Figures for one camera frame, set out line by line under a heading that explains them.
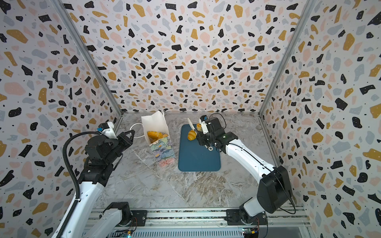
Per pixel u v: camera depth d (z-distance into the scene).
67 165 0.47
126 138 0.62
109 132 0.63
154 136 0.92
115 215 0.59
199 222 0.73
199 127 0.76
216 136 0.62
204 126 0.74
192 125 0.84
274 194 0.42
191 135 1.03
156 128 0.92
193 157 0.97
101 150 0.52
